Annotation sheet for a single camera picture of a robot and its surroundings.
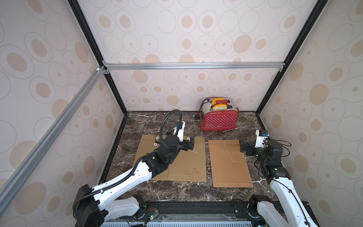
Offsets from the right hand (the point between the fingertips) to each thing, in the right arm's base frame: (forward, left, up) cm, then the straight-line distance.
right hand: (247, 141), depth 79 cm
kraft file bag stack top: (-7, +32, -20) cm, 38 cm away
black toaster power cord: (+34, +23, 0) cm, 42 cm away
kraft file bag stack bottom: (-8, +7, -19) cm, 22 cm away
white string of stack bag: (+3, +30, -18) cm, 35 cm away
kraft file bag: (-13, +43, -17) cm, 48 cm away
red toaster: (+22, +14, -1) cm, 26 cm away
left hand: (-3, +32, +11) cm, 34 cm away
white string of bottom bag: (+5, +8, -19) cm, 21 cm away
